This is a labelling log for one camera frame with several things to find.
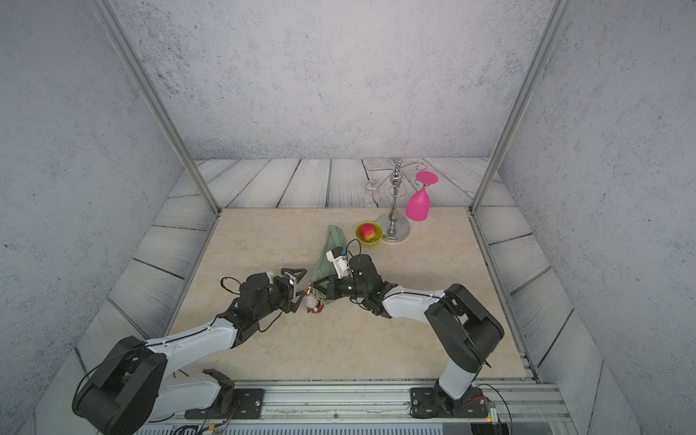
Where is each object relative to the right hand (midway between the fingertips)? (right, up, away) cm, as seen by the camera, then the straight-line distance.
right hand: (314, 287), depth 81 cm
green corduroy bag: (+5, +14, +15) cm, 21 cm away
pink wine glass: (+34, +26, +15) cm, 45 cm away
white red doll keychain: (-1, -5, +5) cm, 8 cm away
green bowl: (+21, +14, +26) cm, 36 cm away
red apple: (+17, +16, +26) cm, 35 cm away
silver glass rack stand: (+28, +18, +31) cm, 46 cm away
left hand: (-1, +2, +2) cm, 3 cm away
